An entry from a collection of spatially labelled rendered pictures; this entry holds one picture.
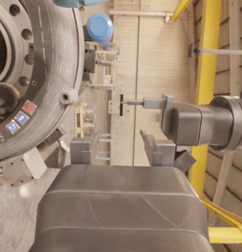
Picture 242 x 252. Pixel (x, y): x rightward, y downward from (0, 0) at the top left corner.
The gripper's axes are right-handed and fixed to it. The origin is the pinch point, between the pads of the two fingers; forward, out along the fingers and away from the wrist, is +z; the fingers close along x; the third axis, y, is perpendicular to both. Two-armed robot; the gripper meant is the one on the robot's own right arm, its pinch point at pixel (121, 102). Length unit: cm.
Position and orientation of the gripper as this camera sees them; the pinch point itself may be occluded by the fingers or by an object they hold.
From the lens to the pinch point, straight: 23.8
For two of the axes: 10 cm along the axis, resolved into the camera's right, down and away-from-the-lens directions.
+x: 0.0, -2.5, 9.7
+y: -0.3, 9.7, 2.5
